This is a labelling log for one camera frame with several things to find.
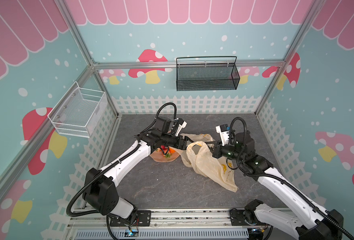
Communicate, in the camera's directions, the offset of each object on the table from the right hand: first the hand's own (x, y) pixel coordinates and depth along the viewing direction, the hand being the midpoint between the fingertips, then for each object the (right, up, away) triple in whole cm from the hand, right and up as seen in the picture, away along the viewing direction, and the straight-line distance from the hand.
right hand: (204, 143), depth 71 cm
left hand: (-7, -2, +5) cm, 9 cm away
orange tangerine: (-17, -7, +24) cm, 30 cm away
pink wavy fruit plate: (-26, -10, +22) cm, 36 cm away
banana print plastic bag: (+7, -13, +4) cm, 15 cm away
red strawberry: (-22, -6, +27) cm, 36 cm away
